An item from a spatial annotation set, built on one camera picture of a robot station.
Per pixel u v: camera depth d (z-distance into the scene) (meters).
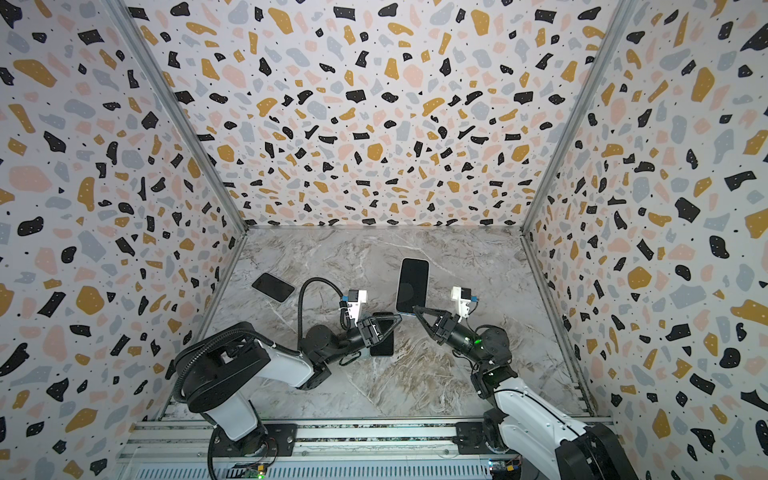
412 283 0.74
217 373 0.46
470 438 0.75
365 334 0.68
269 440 0.73
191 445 0.74
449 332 0.65
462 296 0.71
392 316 0.72
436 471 0.78
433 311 0.70
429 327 0.68
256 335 0.51
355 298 0.73
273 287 1.04
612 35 0.75
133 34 0.72
